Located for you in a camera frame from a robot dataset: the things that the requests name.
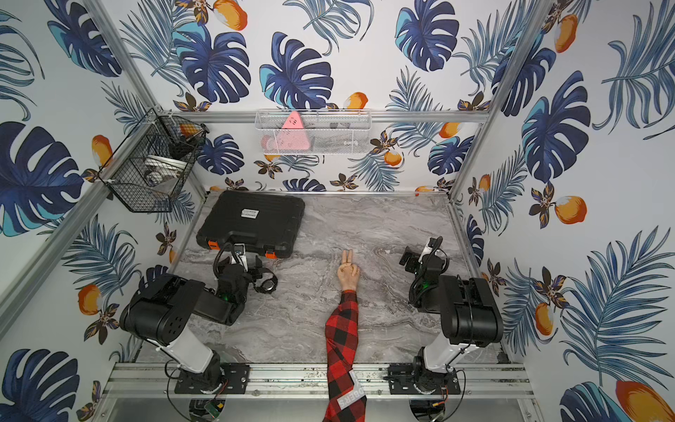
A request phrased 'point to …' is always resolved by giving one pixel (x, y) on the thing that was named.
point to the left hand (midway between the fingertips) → (240, 254)
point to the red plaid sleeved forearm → (345, 400)
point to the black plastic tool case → (264, 222)
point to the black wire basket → (153, 162)
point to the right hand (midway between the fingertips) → (422, 250)
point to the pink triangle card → (292, 135)
